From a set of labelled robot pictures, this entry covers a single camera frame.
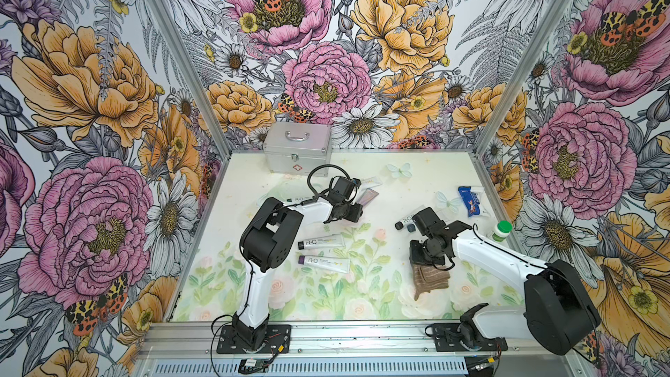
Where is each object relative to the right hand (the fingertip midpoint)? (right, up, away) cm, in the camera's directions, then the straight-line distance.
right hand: (416, 265), depth 85 cm
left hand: (-19, +13, +15) cm, 28 cm away
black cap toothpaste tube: (-3, +11, +11) cm, 16 cm away
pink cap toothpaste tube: (-12, +26, +26) cm, 39 cm away
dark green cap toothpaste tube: (-34, +23, -22) cm, 47 cm away
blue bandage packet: (+25, +19, +17) cm, 36 cm away
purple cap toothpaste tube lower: (-26, -1, +2) cm, 26 cm away
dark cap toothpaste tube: (-26, +6, +8) cm, 28 cm away
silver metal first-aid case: (-43, +39, +19) cm, 62 cm away
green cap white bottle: (+28, +11, +1) cm, 30 cm away
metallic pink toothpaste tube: (-14, +21, +21) cm, 32 cm away
